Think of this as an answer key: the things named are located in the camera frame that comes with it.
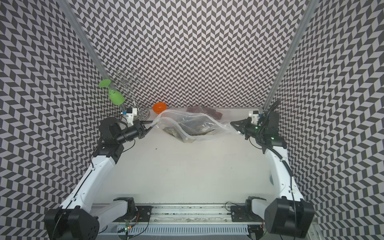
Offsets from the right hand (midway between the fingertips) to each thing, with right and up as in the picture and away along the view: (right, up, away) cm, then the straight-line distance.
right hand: (230, 125), depth 72 cm
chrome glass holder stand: (-64, +32, +30) cm, 77 cm away
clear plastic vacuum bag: (-28, +3, -5) cm, 29 cm away
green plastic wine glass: (-73, +18, +30) cm, 81 cm away
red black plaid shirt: (-11, +11, +47) cm, 49 cm away
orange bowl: (-47, +13, +44) cm, 65 cm away
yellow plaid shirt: (-23, -1, -9) cm, 24 cm away
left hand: (-36, +1, -2) cm, 36 cm away
